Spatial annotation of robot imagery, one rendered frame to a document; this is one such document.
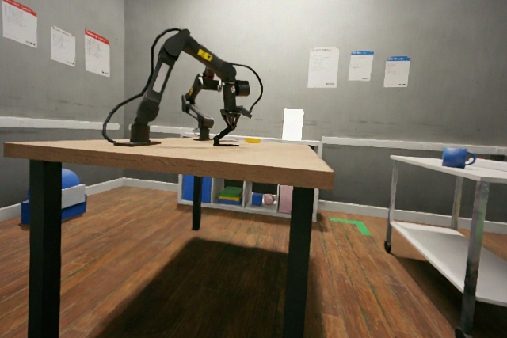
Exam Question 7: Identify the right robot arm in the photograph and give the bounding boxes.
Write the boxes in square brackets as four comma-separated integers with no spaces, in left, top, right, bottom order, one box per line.
[113,28,250,147]

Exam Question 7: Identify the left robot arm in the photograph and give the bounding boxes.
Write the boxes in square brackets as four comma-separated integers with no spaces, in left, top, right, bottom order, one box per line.
[181,66,215,141]

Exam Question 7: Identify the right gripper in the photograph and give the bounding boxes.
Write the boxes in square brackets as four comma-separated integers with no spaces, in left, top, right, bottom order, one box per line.
[220,96,250,130]

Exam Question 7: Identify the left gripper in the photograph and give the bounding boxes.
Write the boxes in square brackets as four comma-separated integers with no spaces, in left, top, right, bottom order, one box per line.
[197,75,223,93]

